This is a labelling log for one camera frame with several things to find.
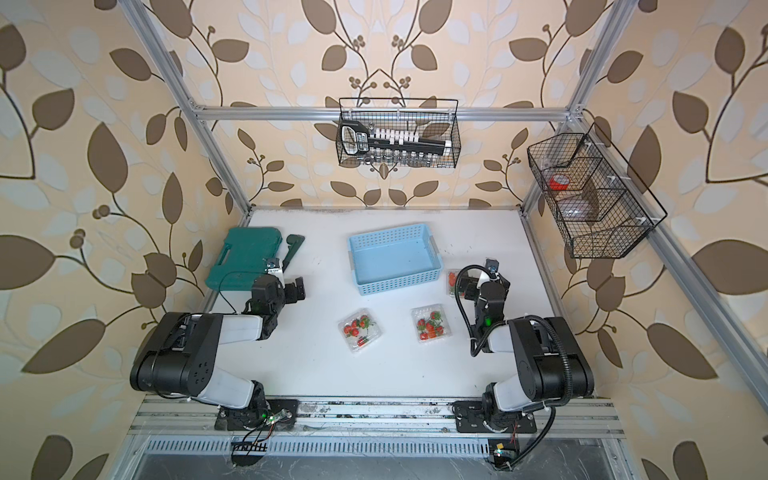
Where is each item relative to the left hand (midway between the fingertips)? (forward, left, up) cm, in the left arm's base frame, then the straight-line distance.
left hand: (281, 277), depth 94 cm
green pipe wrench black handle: (+17, +1, -4) cm, 18 cm away
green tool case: (+9, +15, -1) cm, 18 cm away
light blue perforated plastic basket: (+11, -34, -5) cm, 37 cm away
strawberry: (-15, -24, -5) cm, 29 cm away
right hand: (0, -64, +4) cm, 64 cm away
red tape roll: (+13, -81, +29) cm, 87 cm away
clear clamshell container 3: (-15, -26, -5) cm, 30 cm away
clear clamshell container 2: (-10, -46, -4) cm, 47 cm away
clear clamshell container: (-3, -55, -2) cm, 55 cm away
